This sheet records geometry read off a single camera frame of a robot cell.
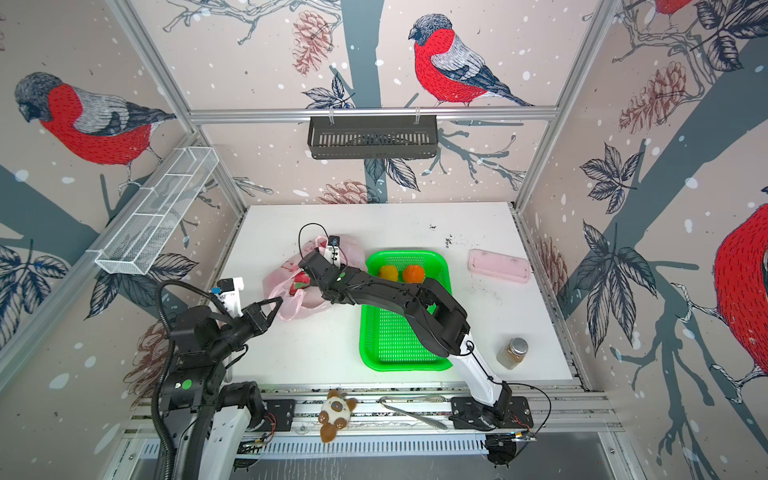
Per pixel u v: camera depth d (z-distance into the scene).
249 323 0.62
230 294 0.64
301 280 0.93
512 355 0.75
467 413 0.73
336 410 0.73
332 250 0.80
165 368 0.52
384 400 0.77
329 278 0.69
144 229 0.74
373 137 1.05
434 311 0.57
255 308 0.62
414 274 0.93
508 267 1.00
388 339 0.86
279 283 0.75
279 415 0.73
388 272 0.94
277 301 0.71
